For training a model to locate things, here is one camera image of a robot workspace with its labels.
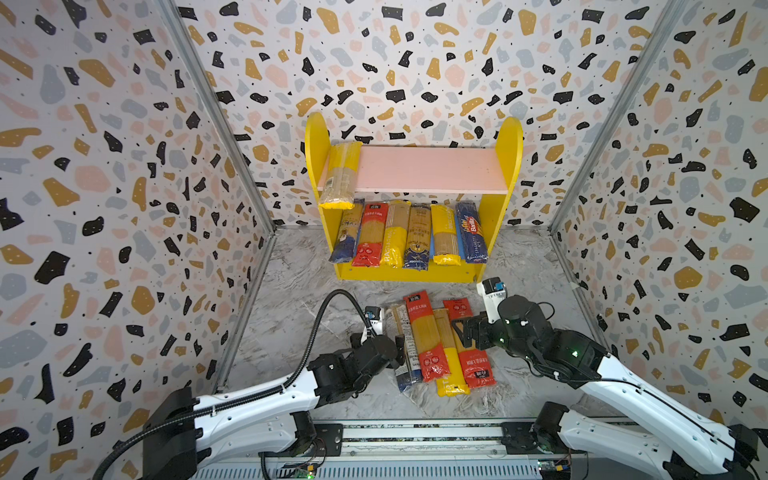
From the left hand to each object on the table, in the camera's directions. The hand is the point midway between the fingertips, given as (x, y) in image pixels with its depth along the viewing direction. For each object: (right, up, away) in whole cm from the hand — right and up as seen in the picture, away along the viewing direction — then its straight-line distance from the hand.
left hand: (394, 334), depth 77 cm
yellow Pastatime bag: (+16, +29, +23) cm, 40 cm away
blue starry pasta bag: (+7, +24, +18) cm, 30 cm away
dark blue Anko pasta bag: (-15, +23, +15) cm, 31 cm away
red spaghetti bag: (+10, -7, +9) cm, 15 cm away
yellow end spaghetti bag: (+16, -15, +4) cm, 22 cm away
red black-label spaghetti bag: (-8, +27, +20) cm, 34 cm away
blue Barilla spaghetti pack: (+25, +26, +18) cm, 40 cm away
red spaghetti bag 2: (+23, -10, +7) cm, 26 cm away
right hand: (+16, +6, -7) cm, 18 cm away
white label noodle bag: (+4, -12, +6) cm, 14 cm away
